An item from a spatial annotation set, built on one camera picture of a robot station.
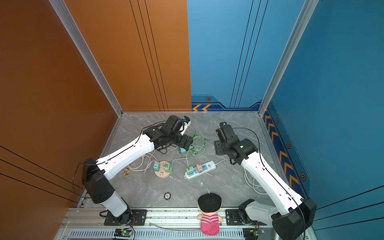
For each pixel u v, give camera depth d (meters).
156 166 0.84
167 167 0.84
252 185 0.83
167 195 0.81
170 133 0.59
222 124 0.67
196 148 0.97
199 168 0.83
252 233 0.70
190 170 0.82
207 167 0.88
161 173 0.85
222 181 0.85
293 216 0.37
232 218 0.72
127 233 0.70
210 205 0.70
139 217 0.73
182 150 0.95
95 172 0.44
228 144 0.54
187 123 0.72
